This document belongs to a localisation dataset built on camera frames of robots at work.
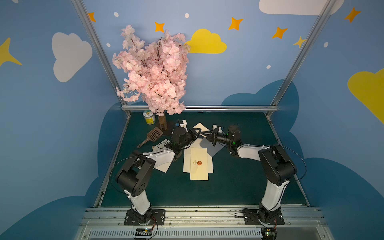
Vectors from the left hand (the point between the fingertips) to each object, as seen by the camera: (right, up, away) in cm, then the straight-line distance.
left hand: (202, 127), depth 87 cm
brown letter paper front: (0, 0, +3) cm, 3 cm away
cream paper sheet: (-4, -12, +18) cm, 22 cm away
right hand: (0, -2, -2) cm, 3 cm away
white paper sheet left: (-17, -12, -28) cm, 35 cm away
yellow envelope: (-2, -24, +6) cm, 25 cm away
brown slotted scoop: (-35, -7, +21) cm, 41 cm away
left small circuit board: (-30, -52, -14) cm, 62 cm away
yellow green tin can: (-38, +8, +22) cm, 45 cm away
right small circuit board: (+32, -53, -14) cm, 64 cm away
